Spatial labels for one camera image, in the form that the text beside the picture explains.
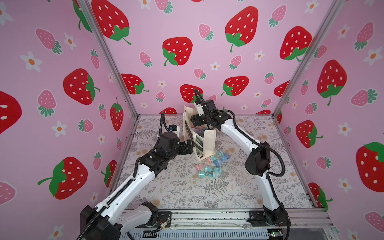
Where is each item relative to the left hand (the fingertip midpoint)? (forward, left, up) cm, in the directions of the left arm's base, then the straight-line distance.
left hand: (187, 142), depth 77 cm
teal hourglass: (-8, -8, -22) cm, 25 cm away
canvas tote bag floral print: (+2, -9, -3) cm, 9 cm away
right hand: (+18, -1, -1) cm, 18 cm away
